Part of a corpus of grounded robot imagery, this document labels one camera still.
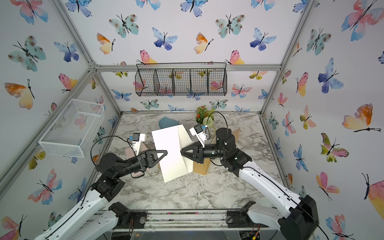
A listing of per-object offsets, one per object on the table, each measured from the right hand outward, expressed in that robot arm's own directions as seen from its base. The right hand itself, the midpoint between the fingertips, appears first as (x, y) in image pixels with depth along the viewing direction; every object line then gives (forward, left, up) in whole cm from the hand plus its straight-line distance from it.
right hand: (182, 153), depth 61 cm
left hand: (-3, +6, +2) cm, 7 cm away
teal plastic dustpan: (+44, +21, -33) cm, 59 cm away
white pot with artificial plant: (+37, -9, -17) cm, 42 cm away
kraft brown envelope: (+8, -8, -32) cm, 34 cm away
